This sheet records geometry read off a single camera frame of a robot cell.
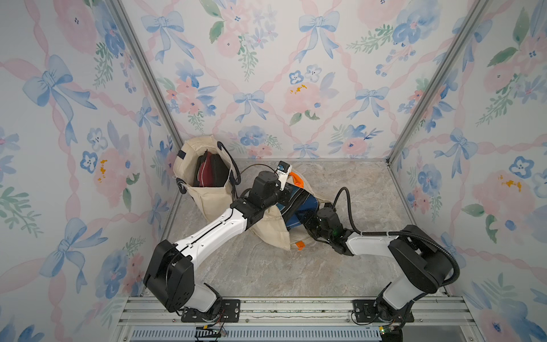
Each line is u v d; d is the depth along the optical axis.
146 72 0.83
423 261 0.46
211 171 0.94
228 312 0.74
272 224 0.78
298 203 0.88
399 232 0.53
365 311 0.73
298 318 0.73
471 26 0.72
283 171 0.68
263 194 0.59
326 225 0.71
